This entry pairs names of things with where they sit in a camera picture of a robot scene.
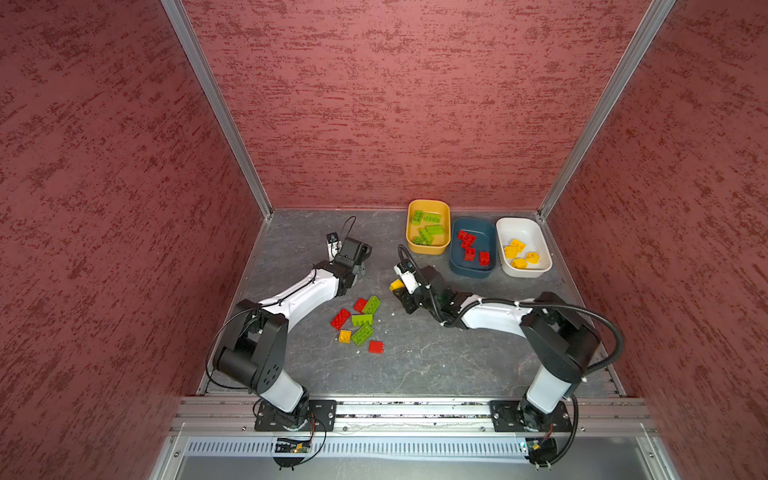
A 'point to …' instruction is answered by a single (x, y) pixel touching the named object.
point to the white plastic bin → (528, 231)
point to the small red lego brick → (464, 236)
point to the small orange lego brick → (345, 336)
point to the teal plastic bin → (485, 231)
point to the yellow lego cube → (519, 263)
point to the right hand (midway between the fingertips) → (397, 294)
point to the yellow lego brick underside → (511, 252)
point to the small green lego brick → (419, 240)
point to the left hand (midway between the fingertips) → (341, 271)
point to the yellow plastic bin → (439, 241)
